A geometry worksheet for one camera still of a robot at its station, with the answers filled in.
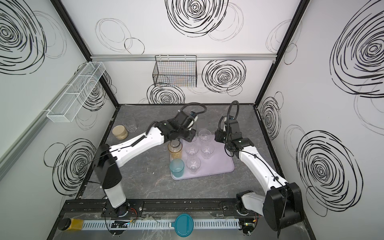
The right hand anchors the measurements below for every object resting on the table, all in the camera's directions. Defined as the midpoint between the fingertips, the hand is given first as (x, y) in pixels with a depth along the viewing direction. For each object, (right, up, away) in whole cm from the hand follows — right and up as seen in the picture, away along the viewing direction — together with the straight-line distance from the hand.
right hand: (215, 133), depth 83 cm
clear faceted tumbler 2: (-13, -10, +7) cm, 18 cm away
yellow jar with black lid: (-64, -37, -20) cm, 77 cm away
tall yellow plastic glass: (-21, -4, -18) cm, 28 cm away
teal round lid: (-16, -37, -20) cm, 46 cm away
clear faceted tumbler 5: (-4, -10, +6) cm, 12 cm away
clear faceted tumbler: (-58, +5, +22) cm, 62 cm away
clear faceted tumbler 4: (-5, -3, +13) cm, 15 cm away
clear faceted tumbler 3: (-13, -19, +6) cm, 24 cm away
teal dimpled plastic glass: (-22, -20, +1) cm, 29 cm away
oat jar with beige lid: (-61, -1, +13) cm, 62 cm away
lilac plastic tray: (+4, -18, +7) cm, 20 cm away
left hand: (-12, +1, -2) cm, 13 cm away
